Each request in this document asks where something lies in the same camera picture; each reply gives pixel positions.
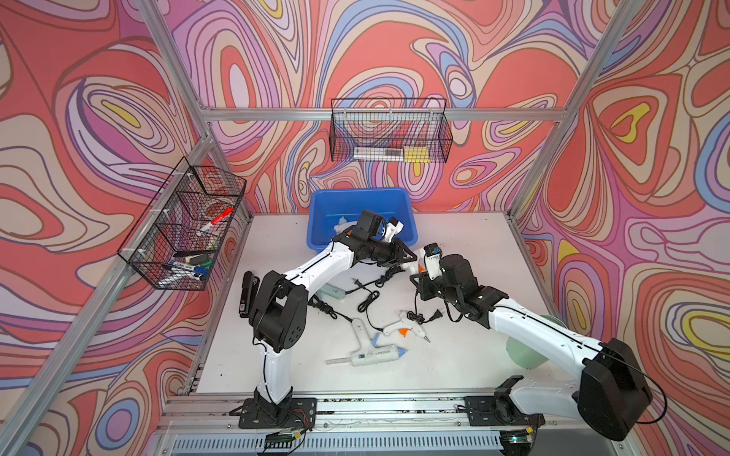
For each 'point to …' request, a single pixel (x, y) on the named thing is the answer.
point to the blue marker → (200, 270)
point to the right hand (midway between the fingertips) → (416, 283)
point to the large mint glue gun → (332, 291)
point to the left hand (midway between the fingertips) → (417, 260)
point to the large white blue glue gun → (370, 353)
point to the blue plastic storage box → (328, 206)
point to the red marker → (221, 216)
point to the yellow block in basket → (416, 154)
